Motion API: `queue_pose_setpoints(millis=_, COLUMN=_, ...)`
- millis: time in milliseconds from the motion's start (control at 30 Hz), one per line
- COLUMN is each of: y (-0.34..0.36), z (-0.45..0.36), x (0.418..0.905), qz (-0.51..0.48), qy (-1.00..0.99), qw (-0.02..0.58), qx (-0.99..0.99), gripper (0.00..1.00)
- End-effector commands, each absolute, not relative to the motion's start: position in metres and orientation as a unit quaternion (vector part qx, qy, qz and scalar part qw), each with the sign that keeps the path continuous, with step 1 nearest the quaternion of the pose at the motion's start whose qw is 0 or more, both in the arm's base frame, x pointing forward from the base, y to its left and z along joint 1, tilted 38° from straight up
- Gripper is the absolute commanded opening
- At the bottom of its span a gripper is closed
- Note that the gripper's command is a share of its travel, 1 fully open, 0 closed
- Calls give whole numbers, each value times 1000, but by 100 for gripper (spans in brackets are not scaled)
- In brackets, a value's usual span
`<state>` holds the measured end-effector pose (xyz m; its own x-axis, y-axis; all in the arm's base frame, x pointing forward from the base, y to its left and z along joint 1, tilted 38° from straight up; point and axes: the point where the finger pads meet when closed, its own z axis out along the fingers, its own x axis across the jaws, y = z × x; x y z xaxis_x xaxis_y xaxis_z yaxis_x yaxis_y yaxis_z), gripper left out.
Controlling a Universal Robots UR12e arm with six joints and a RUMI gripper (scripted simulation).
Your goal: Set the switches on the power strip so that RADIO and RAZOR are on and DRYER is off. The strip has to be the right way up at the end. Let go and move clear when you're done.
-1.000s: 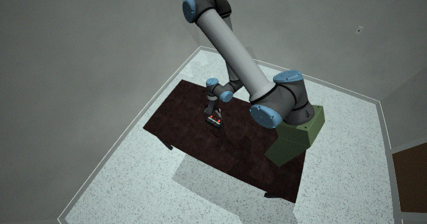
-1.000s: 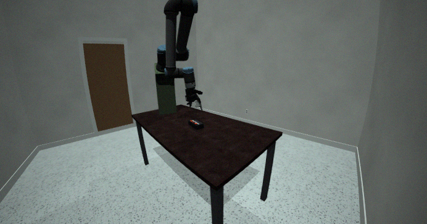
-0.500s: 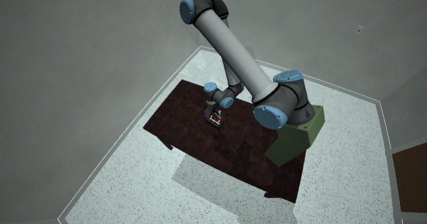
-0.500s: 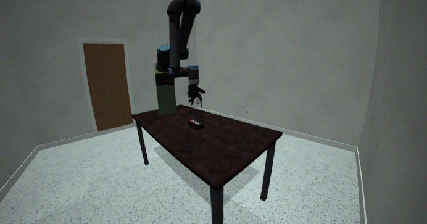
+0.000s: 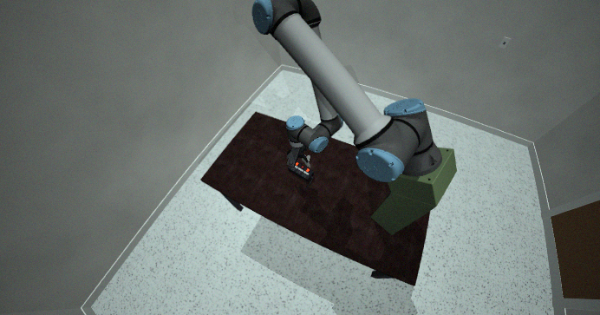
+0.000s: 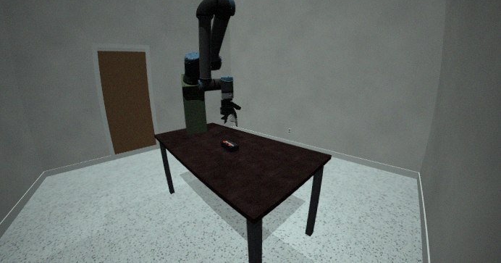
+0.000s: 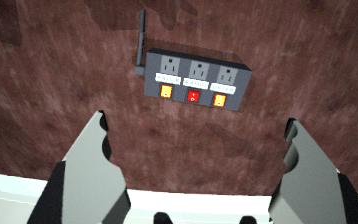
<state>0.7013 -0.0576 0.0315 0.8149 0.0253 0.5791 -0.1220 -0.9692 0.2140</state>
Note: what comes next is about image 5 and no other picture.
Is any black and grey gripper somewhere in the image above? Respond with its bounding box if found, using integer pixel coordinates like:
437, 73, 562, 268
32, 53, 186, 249
287, 145, 310, 167

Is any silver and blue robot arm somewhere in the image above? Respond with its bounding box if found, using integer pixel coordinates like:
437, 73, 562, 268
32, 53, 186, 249
252, 0, 442, 182

